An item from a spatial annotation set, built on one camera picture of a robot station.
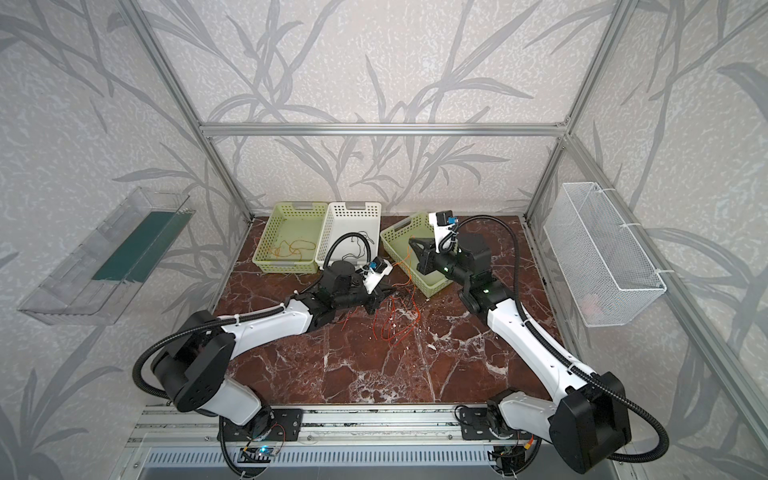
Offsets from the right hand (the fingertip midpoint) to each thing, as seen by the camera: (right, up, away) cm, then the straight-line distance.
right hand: (412, 232), depth 74 cm
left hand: (-4, -14, +9) cm, 17 cm away
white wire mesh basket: (+40, -10, -14) cm, 43 cm away
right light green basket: (-5, -2, +37) cm, 38 cm away
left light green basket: (-45, -1, +39) cm, 60 cm away
